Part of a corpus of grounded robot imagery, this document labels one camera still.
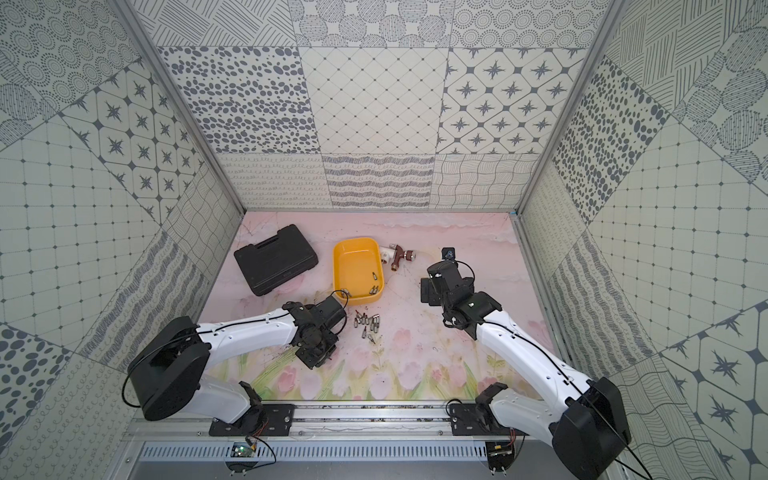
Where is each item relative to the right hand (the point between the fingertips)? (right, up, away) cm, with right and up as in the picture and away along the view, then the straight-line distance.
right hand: (445, 285), depth 82 cm
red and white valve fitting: (-14, +8, +25) cm, 29 cm away
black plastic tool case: (-56, +6, +19) cm, 59 cm away
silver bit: (-21, 0, +19) cm, 29 cm away
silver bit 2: (-21, -4, +16) cm, 27 cm away
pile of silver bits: (-21, -12, +9) cm, 25 cm away
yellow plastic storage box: (-27, 0, +19) cm, 33 cm away
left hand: (-31, -19, +2) cm, 36 cm away
